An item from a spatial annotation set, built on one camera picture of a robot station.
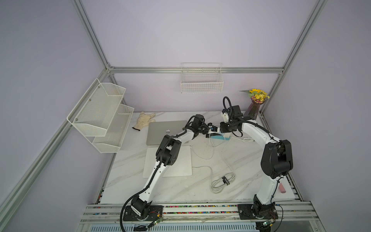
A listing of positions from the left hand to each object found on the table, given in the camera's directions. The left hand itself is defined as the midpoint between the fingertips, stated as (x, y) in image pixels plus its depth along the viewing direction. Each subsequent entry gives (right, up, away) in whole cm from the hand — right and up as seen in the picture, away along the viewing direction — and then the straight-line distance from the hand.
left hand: (220, 131), depth 99 cm
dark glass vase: (+25, +16, +5) cm, 30 cm away
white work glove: (-59, +8, +16) cm, 62 cm away
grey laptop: (-47, 0, +9) cm, 48 cm away
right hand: (0, +1, -4) cm, 4 cm away
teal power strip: (0, -4, +2) cm, 5 cm away
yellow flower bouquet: (+25, +25, -1) cm, 35 cm away
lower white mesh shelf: (-64, -5, -24) cm, 68 cm away
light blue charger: (-4, 0, -13) cm, 14 cm away
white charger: (+4, -2, -1) cm, 5 cm away
